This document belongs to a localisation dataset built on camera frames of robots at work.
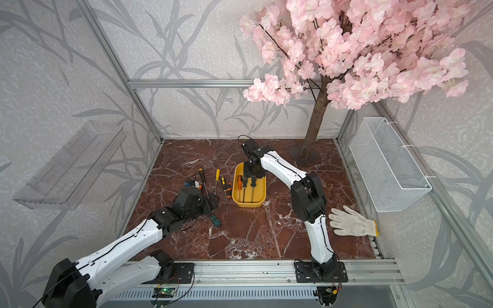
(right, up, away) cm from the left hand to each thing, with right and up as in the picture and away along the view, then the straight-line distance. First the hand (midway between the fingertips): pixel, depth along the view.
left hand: (214, 201), depth 82 cm
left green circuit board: (-16, -31, -11) cm, 37 cm away
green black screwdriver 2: (+16, +5, +17) cm, 24 cm away
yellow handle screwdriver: (-3, +7, +20) cm, 21 cm away
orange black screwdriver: (+9, +5, +17) cm, 20 cm away
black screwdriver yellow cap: (-11, +7, +20) cm, 24 cm away
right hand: (+14, +11, +12) cm, 21 cm away
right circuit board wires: (+46, -34, -9) cm, 58 cm away
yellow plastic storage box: (+14, -1, +14) cm, 20 cm away
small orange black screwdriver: (+4, +2, +14) cm, 15 cm away
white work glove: (+60, -11, +5) cm, 62 cm away
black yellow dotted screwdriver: (+12, +7, +17) cm, 22 cm away
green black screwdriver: (0, -9, +3) cm, 10 cm away
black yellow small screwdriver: (+1, +4, +17) cm, 17 cm away
